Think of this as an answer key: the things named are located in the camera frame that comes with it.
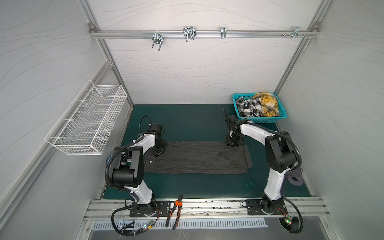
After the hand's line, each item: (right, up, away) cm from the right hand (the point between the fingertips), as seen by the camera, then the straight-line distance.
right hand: (233, 141), depth 96 cm
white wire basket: (-77, +12, -27) cm, 82 cm away
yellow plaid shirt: (+28, +25, +9) cm, 39 cm away
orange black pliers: (-34, -28, -21) cm, 48 cm away
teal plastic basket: (+15, +32, +19) cm, 41 cm away
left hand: (-44, -3, -1) cm, 44 cm away
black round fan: (+23, -37, -24) cm, 49 cm away
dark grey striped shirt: (-18, -9, -7) cm, 21 cm away
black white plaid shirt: (+14, +22, +9) cm, 28 cm away
